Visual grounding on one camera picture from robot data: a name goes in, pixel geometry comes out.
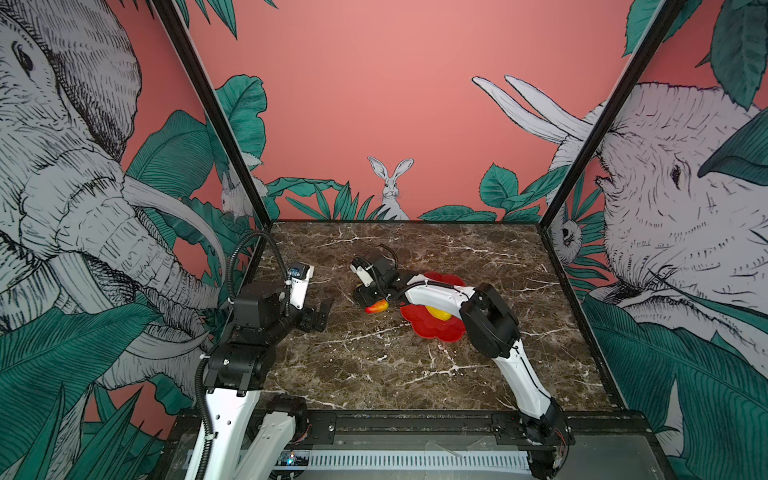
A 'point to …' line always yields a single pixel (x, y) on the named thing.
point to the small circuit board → (293, 458)
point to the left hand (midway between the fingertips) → (313, 288)
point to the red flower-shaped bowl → (425, 323)
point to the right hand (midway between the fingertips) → (355, 289)
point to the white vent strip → (505, 460)
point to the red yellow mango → (379, 306)
